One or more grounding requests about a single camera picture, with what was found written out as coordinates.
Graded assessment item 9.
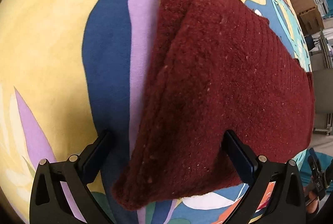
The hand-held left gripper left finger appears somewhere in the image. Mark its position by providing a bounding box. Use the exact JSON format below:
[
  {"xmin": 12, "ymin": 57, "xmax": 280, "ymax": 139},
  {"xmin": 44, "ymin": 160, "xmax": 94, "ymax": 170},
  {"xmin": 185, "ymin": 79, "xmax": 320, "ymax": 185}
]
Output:
[{"xmin": 29, "ymin": 130, "xmax": 115, "ymax": 224}]

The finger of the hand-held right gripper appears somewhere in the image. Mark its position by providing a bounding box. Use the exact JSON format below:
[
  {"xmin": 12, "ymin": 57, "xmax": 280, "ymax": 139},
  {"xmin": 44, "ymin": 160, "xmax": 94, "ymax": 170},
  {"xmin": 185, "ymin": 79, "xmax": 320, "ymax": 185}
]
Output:
[{"xmin": 307, "ymin": 150, "xmax": 331, "ymax": 201}]

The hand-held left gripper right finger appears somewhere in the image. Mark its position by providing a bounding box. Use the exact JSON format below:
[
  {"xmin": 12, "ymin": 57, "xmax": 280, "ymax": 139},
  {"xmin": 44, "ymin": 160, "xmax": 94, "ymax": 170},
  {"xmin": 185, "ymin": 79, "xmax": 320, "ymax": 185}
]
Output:
[{"xmin": 224, "ymin": 130, "xmax": 305, "ymax": 224}]

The dark red knitted sweater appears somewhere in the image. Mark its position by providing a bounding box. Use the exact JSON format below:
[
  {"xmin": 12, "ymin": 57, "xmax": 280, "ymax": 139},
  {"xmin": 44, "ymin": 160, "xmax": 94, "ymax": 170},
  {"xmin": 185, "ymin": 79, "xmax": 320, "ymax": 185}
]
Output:
[{"xmin": 111, "ymin": 0, "xmax": 316, "ymax": 211}]

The person's right hand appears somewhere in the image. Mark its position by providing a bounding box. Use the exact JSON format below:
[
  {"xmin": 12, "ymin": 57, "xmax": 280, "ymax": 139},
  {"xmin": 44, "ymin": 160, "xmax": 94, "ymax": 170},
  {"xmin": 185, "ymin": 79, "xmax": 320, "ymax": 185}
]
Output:
[{"xmin": 305, "ymin": 185, "xmax": 320, "ymax": 215}]

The grey-green chair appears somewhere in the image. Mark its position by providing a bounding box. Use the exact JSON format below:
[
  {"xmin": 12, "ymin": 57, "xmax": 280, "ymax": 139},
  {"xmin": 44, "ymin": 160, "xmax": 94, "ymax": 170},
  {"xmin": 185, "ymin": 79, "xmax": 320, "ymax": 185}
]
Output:
[{"xmin": 312, "ymin": 69, "xmax": 333, "ymax": 136}]

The white study desk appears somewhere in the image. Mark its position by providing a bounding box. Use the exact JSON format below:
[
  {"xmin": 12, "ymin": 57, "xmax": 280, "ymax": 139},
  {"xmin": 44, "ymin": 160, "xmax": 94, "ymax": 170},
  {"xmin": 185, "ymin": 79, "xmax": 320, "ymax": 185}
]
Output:
[{"xmin": 316, "ymin": 29, "xmax": 333, "ymax": 71}]

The dark blue backpack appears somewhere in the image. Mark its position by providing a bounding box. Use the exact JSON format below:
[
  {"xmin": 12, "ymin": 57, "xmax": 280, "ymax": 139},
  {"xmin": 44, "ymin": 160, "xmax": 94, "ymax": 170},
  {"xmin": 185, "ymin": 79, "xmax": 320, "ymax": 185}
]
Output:
[{"xmin": 305, "ymin": 34, "xmax": 316, "ymax": 51}]

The yellow dinosaur print bed sheet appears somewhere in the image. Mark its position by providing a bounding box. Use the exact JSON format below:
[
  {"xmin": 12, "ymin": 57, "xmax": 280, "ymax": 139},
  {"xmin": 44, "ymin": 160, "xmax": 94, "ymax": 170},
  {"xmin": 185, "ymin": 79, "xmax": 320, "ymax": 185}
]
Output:
[{"xmin": 0, "ymin": 0, "xmax": 313, "ymax": 224}]

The wooden drawer cabinet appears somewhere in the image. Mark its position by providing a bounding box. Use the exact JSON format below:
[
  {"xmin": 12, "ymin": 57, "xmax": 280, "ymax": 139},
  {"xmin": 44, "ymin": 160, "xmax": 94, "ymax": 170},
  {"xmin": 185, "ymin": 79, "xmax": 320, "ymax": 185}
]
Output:
[{"xmin": 289, "ymin": 0, "xmax": 324, "ymax": 34}]

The white printer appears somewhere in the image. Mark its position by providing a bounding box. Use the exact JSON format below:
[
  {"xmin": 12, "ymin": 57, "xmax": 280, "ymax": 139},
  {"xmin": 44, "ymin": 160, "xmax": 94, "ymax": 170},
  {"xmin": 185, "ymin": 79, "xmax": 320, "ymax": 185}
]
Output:
[{"xmin": 306, "ymin": 0, "xmax": 329, "ymax": 19}]

